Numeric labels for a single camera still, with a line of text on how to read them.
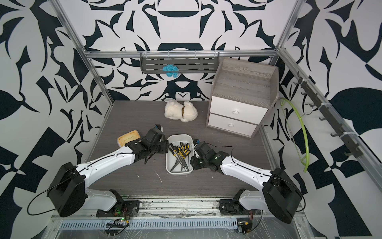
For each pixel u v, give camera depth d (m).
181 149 0.93
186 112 1.03
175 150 0.93
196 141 0.77
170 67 0.90
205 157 0.64
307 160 0.64
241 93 0.82
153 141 0.65
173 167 0.87
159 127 0.78
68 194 0.41
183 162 0.89
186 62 0.93
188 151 0.91
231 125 0.96
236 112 0.83
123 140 0.94
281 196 0.41
